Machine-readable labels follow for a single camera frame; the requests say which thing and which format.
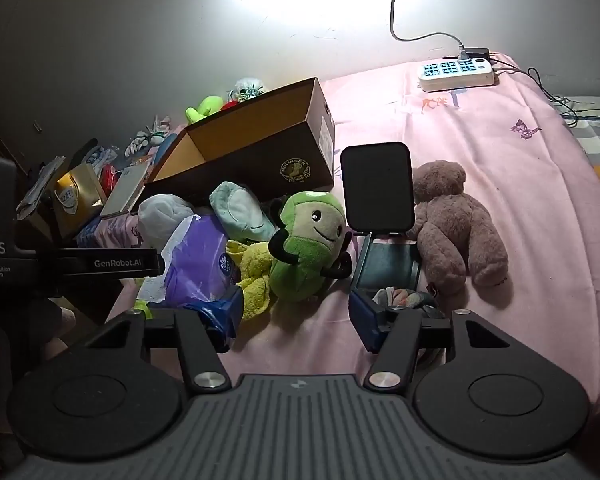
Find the brown cardboard box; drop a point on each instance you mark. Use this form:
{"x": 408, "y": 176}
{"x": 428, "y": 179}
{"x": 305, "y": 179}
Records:
{"x": 260, "y": 160}

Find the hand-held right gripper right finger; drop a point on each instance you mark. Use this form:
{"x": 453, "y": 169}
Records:
{"x": 367, "y": 317}

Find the pink printed bed sheet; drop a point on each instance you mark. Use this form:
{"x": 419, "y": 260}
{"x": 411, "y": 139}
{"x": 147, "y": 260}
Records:
{"x": 480, "y": 160}

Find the person's left hand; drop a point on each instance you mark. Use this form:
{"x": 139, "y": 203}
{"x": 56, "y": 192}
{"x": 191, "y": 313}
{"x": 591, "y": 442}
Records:
{"x": 65, "y": 319}

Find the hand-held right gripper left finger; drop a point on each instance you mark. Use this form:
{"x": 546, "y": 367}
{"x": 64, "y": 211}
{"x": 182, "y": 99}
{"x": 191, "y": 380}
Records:
{"x": 226, "y": 316}

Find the blue patterned cloth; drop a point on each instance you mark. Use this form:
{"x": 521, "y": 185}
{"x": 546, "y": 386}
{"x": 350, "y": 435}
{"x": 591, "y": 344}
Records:
{"x": 87, "y": 236}

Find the black plug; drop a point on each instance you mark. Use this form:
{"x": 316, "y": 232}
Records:
{"x": 477, "y": 53}

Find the purple tissue pack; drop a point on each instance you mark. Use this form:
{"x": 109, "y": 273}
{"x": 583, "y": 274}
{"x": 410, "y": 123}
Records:
{"x": 200, "y": 260}

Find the small patterned cloth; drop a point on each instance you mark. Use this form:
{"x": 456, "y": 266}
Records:
{"x": 402, "y": 297}

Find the red pouch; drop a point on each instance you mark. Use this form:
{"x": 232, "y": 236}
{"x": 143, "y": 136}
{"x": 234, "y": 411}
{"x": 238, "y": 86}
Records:
{"x": 109, "y": 177}

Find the mint green cloth hat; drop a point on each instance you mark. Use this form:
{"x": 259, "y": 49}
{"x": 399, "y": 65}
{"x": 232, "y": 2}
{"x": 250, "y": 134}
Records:
{"x": 240, "y": 210}

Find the brown teddy bear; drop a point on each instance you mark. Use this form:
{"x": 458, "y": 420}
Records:
{"x": 450, "y": 220}

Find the white plastic bag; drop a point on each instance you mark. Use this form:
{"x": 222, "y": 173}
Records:
{"x": 160, "y": 217}

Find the blue white packet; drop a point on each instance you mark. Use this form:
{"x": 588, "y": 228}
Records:
{"x": 94, "y": 157}

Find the yellow cloth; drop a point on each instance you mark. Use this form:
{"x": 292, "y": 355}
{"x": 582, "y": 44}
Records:
{"x": 255, "y": 285}

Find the white power strip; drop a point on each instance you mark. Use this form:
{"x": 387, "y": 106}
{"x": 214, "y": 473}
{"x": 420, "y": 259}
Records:
{"x": 450, "y": 75}

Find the gold paper bag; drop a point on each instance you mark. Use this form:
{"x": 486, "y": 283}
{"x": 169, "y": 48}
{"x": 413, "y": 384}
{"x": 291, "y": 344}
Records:
{"x": 77, "y": 200}

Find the white power bank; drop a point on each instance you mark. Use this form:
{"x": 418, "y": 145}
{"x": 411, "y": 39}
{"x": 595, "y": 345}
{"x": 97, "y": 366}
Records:
{"x": 122, "y": 192}

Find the white plush toy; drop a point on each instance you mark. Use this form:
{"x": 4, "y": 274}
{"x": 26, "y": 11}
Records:
{"x": 160, "y": 123}
{"x": 141, "y": 142}

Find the black hinged case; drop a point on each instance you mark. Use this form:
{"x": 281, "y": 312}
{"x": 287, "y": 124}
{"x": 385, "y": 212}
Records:
{"x": 377, "y": 185}

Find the lime green plush toy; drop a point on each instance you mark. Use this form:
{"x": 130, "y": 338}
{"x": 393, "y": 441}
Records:
{"x": 207, "y": 106}

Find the green bean plush toy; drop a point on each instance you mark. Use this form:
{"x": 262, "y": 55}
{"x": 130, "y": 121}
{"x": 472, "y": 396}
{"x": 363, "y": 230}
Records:
{"x": 305, "y": 255}

